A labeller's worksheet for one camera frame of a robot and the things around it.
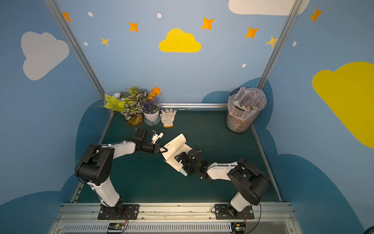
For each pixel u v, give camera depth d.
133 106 0.91
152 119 1.08
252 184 0.45
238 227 0.72
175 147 0.93
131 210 0.75
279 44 0.82
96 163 0.50
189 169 0.77
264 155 1.01
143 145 0.80
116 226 0.72
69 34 0.78
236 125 1.02
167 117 1.18
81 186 0.86
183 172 0.88
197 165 0.70
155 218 0.74
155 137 0.88
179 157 0.82
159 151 0.88
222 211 0.75
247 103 1.05
